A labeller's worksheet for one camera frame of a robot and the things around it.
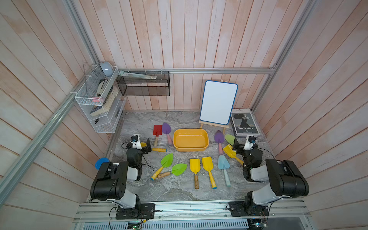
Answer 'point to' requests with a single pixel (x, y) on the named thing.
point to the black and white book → (244, 122)
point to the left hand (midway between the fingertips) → (142, 140)
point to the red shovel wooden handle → (157, 131)
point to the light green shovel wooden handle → (230, 139)
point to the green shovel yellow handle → (166, 162)
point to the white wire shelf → (106, 122)
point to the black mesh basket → (138, 86)
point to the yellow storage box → (190, 140)
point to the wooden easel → (224, 126)
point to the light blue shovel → (223, 164)
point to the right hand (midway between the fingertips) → (242, 138)
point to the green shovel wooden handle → (177, 169)
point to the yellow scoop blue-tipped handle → (208, 164)
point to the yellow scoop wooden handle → (195, 165)
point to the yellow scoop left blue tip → (144, 144)
